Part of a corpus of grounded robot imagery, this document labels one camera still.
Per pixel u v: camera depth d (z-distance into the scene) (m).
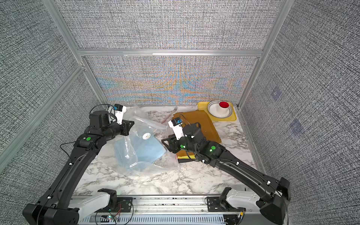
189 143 0.56
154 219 0.70
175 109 1.17
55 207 0.37
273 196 0.38
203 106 1.20
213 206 0.72
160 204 0.75
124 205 0.75
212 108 1.16
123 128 0.64
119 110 0.63
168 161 0.89
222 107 1.07
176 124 0.59
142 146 0.90
